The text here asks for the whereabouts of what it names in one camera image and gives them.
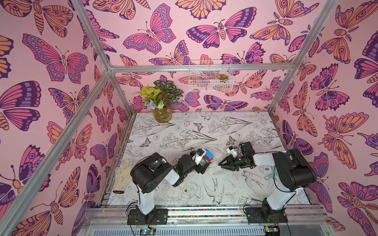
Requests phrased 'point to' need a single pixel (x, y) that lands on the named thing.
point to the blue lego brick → (208, 154)
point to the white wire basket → (210, 81)
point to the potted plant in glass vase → (160, 99)
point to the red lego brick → (208, 159)
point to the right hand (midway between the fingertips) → (221, 164)
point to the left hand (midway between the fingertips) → (206, 157)
